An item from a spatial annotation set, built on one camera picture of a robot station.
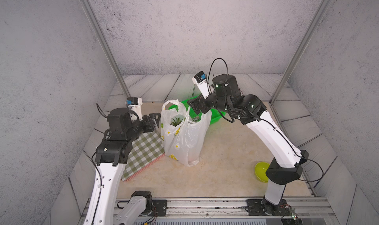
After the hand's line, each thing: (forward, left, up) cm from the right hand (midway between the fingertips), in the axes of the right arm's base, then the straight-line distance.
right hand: (196, 95), depth 62 cm
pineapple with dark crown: (+7, +13, -29) cm, 32 cm away
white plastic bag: (-4, +6, -24) cm, 25 cm away
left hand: (-4, +17, -7) cm, 19 cm away
